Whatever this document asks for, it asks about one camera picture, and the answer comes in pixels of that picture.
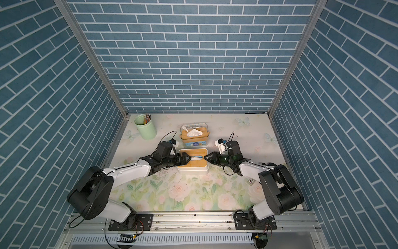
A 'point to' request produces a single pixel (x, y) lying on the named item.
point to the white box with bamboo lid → (197, 162)
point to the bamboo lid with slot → (204, 130)
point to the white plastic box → (193, 170)
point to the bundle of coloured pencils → (146, 118)
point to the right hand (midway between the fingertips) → (207, 159)
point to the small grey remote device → (251, 181)
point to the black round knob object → (270, 164)
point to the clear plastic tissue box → (195, 135)
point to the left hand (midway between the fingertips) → (189, 160)
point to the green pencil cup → (147, 130)
